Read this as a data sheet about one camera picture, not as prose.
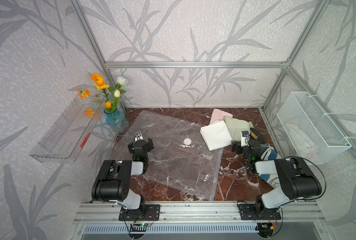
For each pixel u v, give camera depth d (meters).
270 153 0.85
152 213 0.72
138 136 0.79
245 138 0.81
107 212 1.00
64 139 0.68
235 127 1.04
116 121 0.97
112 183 0.45
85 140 0.64
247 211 0.73
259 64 0.94
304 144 0.75
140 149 0.71
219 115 1.13
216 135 1.00
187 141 1.00
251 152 0.73
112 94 0.90
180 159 0.94
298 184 0.44
